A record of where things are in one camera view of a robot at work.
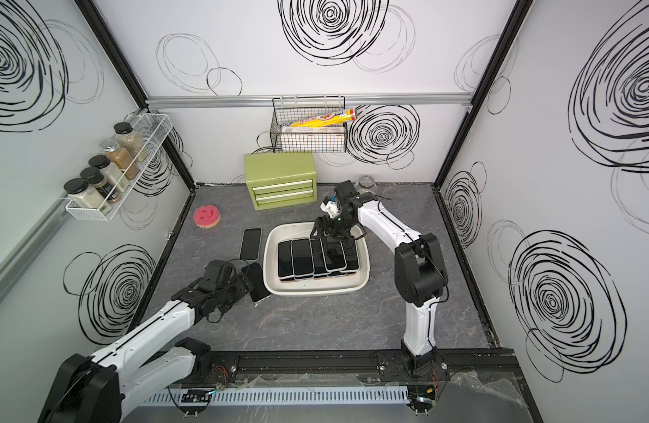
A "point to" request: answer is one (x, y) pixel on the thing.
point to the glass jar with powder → (366, 183)
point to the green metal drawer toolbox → (278, 181)
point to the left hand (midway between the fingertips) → (246, 287)
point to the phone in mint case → (302, 258)
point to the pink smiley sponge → (206, 216)
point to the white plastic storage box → (316, 286)
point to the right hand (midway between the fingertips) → (320, 237)
